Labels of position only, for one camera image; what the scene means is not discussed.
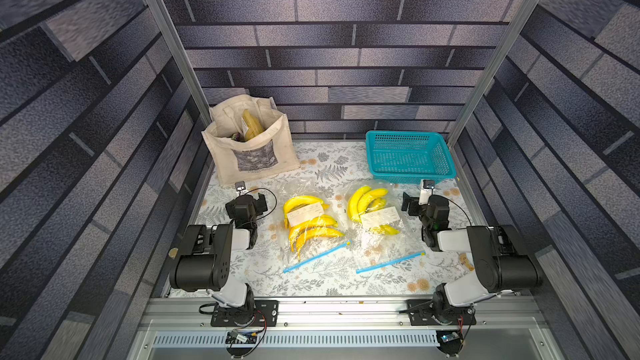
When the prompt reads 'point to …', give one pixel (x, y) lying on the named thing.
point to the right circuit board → (452, 336)
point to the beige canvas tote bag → (251, 139)
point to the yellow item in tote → (254, 125)
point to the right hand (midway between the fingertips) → (417, 192)
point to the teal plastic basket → (407, 157)
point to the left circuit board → (236, 337)
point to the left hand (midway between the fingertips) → (248, 194)
